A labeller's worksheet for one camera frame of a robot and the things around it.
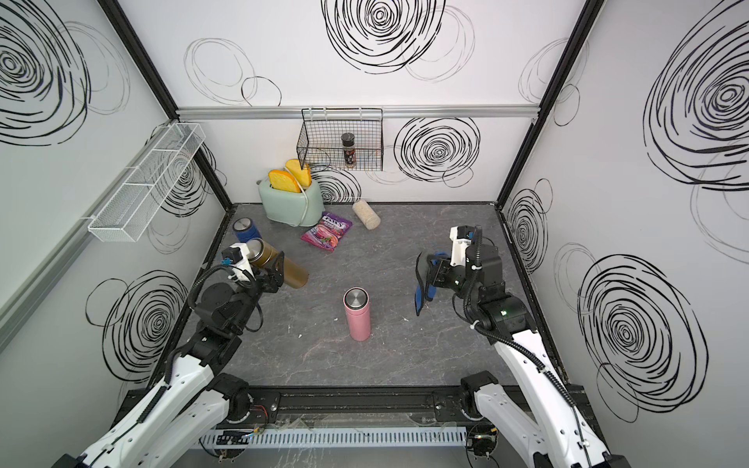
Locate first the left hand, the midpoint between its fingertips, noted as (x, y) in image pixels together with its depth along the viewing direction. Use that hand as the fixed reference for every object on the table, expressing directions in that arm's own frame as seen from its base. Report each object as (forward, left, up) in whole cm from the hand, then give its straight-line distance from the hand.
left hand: (270, 252), depth 73 cm
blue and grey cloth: (-7, -41, -5) cm, 42 cm away
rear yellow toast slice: (+40, +1, -8) cm, 41 cm away
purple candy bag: (+25, -8, -22) cm, 34 cm away
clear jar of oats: (+32, -23, -20) cm, 44 cm away
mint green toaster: (+29, +2, -14) cm, 33 cm away
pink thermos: (-10, -22, -5) cm, 25 cm away
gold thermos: (-5, -1, +6) cm, 8 cm away
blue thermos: (+12, +12, -5) cm, 17 cm away
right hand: (-1, -41, +2) cm, 41 cm away
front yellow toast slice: (+35, +7, -6) cm, 36 cm away
